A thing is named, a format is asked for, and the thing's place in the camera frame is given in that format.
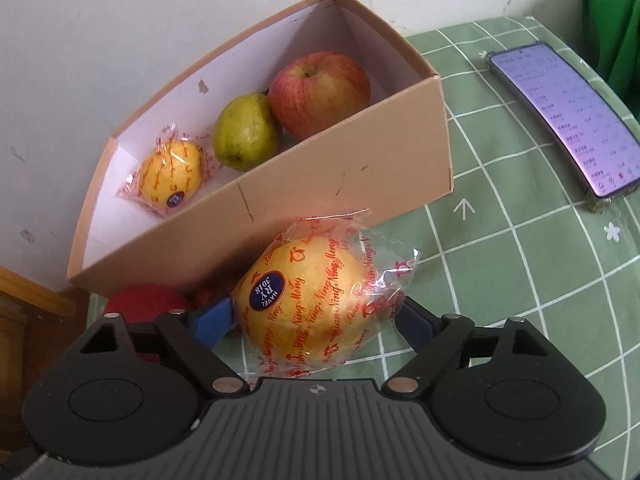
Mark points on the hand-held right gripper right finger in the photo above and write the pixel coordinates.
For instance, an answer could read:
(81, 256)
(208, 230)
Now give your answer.
(407, 317)

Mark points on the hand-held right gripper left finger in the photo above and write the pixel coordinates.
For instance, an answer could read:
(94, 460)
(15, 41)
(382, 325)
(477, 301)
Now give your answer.
(215, 321)

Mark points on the brown dried date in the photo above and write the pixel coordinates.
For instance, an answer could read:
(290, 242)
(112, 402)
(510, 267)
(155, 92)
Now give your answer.
(207, 296)

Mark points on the dark red apple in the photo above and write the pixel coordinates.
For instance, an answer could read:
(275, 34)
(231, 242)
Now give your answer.
(145, 300)

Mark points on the plastic orange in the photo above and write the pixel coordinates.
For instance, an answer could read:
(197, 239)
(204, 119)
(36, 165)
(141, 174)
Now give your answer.
(305, 305)
(167, 177)

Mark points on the brown cardboard box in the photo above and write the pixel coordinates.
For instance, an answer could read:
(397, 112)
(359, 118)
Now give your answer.
(325, 170)

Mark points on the green pear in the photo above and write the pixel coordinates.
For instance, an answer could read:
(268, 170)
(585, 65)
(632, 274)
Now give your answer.
(245, 132)

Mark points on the striped red yellow apple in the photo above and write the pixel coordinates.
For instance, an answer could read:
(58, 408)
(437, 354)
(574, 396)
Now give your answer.
(320, 92)

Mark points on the green checked tablecloth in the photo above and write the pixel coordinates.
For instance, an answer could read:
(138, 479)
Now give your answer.
(525, 260)

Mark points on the smartphone with lit screen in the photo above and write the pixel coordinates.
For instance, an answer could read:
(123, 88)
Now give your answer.
(570, 120)

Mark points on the bright green cloth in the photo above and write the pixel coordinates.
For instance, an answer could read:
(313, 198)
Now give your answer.
(617, 20)

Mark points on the yellow wooden frame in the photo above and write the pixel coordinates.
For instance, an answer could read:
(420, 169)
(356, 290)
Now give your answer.
(30, 290)

